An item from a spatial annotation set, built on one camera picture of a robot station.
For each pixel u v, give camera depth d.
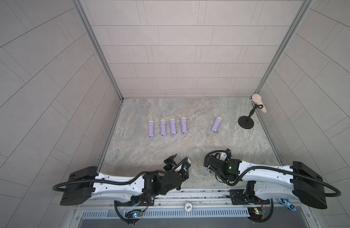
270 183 0.47
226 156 0.72
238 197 0.71
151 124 0.96
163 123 0.98
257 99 0.79
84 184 0.46
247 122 1.01
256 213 0.68
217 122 0.98
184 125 0.97
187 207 0.64
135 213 0.65
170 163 0.66
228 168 0.58
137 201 0.62
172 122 0.99
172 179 0.54
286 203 0.68
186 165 0.61
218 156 0.74
